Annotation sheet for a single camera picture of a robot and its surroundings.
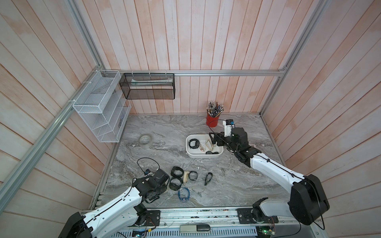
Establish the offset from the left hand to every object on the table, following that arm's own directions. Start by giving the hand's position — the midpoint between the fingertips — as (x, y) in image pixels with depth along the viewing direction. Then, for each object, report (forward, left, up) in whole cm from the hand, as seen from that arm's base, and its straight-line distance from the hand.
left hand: (161, 190), depth 82 cm
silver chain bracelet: (+1, -16, -1) cm, 16 cm away
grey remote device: (-18, -18, +3) cm, 26 cm away
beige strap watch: (+7, -13, +3) cm, 15 cm away
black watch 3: (+4, -7, +1) cm, 8 cm away
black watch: (+29, -21, +3) cm, 36 cm away
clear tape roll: (+34, +16, 0) cm, 38 cm away
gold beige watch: (+18, -27, +21) cm, 39 cm away
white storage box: (+24, -21, -1) cm, 32 cm away
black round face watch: (+25, -30, 0) cm, 39 cm away
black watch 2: (+11, -8, -1) cm, 14 cm away
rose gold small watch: (+27, -24, +2) cm, 36 cm away
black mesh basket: (+64, +14, +25) cm, 70 cm away
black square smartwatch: (+9, -18, -1) cm, 20 cm away
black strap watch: (+8, -27, -1) cm, 28 cm away
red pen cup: (+49, -33, +3) cm, 59 cm away
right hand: (+27, -30, +19) cm, 45 cm away
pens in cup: (+50, -33, +15) cm, 62 cm away
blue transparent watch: (-2, -12, -1) cm, 13 cm away
